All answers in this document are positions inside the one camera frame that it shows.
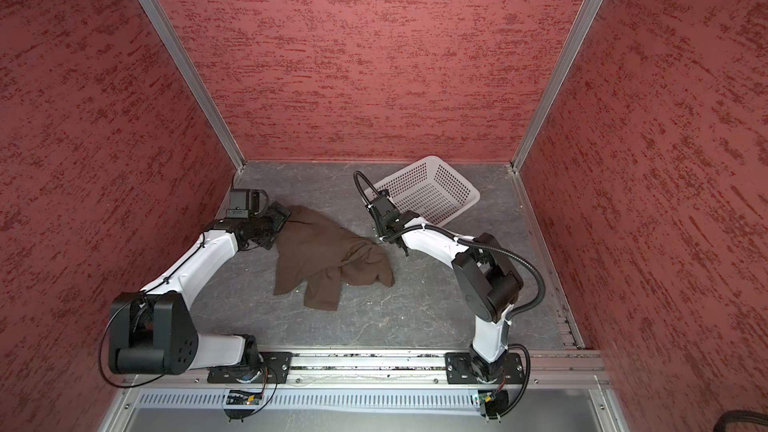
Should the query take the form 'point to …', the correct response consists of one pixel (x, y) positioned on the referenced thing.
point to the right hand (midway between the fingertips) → (393, 228)
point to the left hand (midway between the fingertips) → (289, 225)
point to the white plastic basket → (428, 189)
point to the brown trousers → (313, 249)
